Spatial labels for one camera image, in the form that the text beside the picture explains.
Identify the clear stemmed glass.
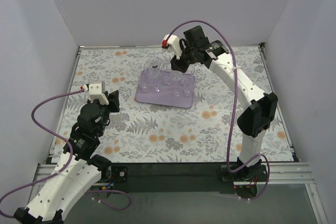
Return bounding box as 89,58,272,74
148,60,160,82

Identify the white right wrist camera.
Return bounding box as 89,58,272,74
161,34,183,60

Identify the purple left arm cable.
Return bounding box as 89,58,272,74
0,87,132,218

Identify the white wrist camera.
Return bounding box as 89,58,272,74
161,34,183,60
88,81,109,105

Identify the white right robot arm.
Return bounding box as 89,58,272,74
162,26,278,177

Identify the aluminium table frame rail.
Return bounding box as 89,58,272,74
20,162,329,224

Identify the clear wine glass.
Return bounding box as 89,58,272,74
153,82,161,93

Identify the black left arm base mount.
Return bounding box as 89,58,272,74
101,166,129,183

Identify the tall clear glass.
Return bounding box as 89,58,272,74
172,70,183,97

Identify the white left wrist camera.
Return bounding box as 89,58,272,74
88,81,109,105

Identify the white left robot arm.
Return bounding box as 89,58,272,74
14,90,120,223

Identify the lilac rectangular plastic tray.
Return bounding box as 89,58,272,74
135,71,196,109

